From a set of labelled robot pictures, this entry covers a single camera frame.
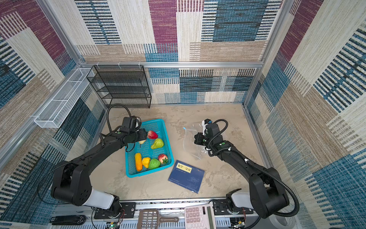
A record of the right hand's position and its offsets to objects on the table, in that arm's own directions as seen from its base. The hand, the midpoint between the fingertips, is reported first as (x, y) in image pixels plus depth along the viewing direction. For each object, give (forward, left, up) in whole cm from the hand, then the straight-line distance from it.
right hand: (194, 138), depth 86 cm
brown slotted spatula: (-38, +24, -13) cm, 47 cm away
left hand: (+6, +31, 0) cm, 31 cm away
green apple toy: (-12, +24, -6) cm, 28 cm away
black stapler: (-38, +61, -6) cm, 72 cm away
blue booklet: (-18, +5, -13) cm, 23 cm away
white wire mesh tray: (+3, +70, +21) cm, 73 cm away
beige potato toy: (-1, +31, 0) cm, 31 cm away
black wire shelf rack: (+44, +52, +7) cm, 68 cm away
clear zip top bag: (-4, -2, -9) cm, 10 cm away
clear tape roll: (-41, -43, -10) cm, 60 cm away
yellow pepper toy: (-10, +29, -8) cm, 32 cm away
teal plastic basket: (+13, +23, -6) cm, 27 cm away
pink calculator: (-38, -1, -11) cm, 39 cm away
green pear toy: (+1, +23, -7) cm, 24 cm away
